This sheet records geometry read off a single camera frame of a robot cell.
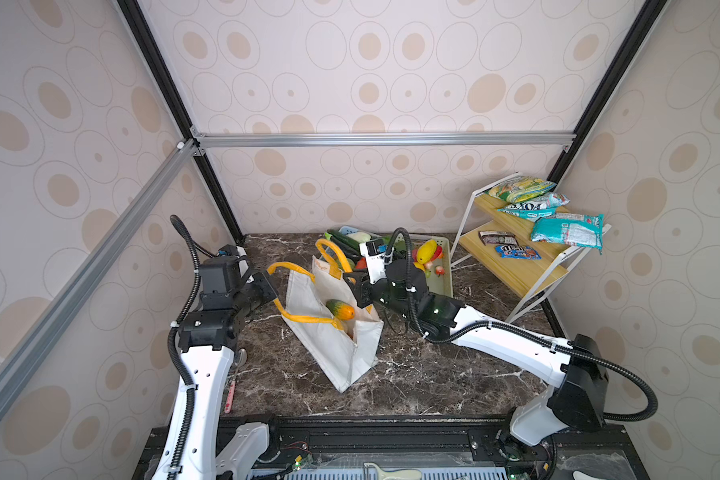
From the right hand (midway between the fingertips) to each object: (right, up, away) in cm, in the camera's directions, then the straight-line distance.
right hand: (346, 274), depth 71 cm
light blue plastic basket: (-3, +15, +42) cm, 45 cm away
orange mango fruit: (-2, -11, +13) cm, 17 cm away
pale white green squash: (+2, +12, +39) cm, 41 cm away
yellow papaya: (+25, +7, +32) cm, 41 cm away
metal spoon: (-32, -25, +17) cm, 44 cm away
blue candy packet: (+51, +6, +21) cm, 56 cm away
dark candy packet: (+47, +11, +25) cm, 54 cm away
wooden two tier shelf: (+48, -2, +7) cm, 49 cm away
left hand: (-15, 0, -1) cm, 15 cm away
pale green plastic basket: (+31, -4, +35) cm, 47 cm away
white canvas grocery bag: (-3, -12, +1) cm, 13 cm away
